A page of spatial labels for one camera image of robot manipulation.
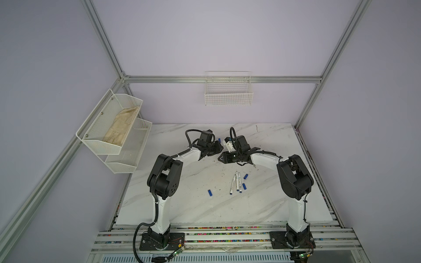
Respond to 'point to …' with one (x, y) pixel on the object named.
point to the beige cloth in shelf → (118, 131)
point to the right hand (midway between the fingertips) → (219, 158)
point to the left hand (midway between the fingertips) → (223, 147)
